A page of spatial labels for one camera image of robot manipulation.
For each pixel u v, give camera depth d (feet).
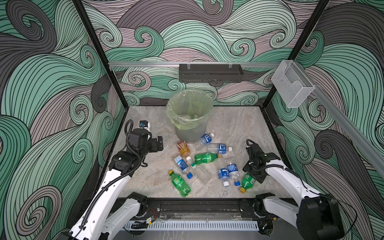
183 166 2.74
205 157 2.82
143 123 2.04
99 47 2.80
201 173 2.80
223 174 2.61
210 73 3.21
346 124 1.93
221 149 2.95
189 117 3.20
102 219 1.25
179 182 2.55
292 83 2.58
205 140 3.10
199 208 2.44
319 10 2.36
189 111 3.41
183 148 2.95
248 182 2.54
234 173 2.69
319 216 1.29
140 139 1.72
